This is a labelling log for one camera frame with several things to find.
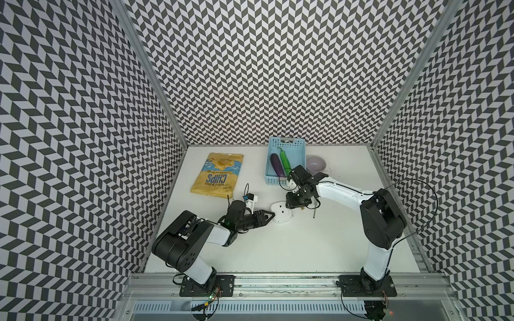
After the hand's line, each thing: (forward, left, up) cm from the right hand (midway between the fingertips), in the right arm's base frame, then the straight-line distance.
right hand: (291, 207), depth 90 cm
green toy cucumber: (+28, +1, -1) cm, 28 cm away
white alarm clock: (-2, +4, -1) cm, 5 cm away
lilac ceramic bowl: (+26, -15, -2) cm, 30 cm away
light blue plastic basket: (+38, -6, -2) cm, 39 cm away
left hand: (-5, +9, -1) cm, 10 cm away
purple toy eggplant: (+26, +5, -2) cm, 27 cm away
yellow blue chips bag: (+19, +36, 0) cm, 41 cm away
